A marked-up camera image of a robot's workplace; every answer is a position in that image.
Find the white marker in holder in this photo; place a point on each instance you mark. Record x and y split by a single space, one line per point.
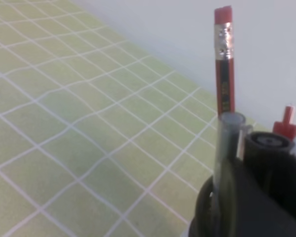
269 158

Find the clear plastic tube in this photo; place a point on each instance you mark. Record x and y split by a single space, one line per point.
229 144

